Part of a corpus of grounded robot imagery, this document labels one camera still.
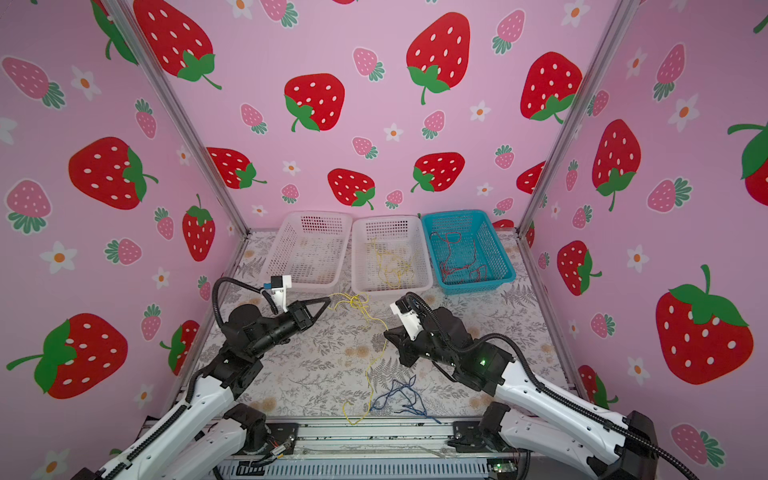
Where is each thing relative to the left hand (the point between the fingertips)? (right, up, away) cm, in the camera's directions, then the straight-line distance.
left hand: (328, 301), depth 70 cm
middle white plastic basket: (+14, +12, +43) cm, 47 cm away
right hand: (+13, -8, -1) cm, 15 cm away
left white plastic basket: (-18, +14, +44) cm, 50 cm away
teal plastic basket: (+44, +13, +45) cm, 64 cm away
